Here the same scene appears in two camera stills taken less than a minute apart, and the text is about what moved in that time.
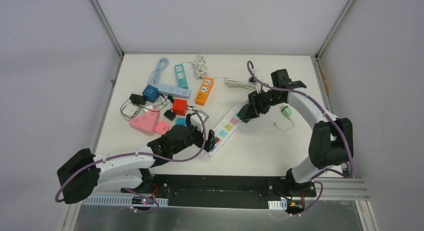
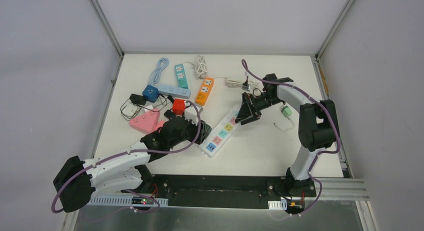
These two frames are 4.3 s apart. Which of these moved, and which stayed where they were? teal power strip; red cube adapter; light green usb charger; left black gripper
Moved: left black gripper
Stayed: light green usb charger; red cube adapter; teal power strip
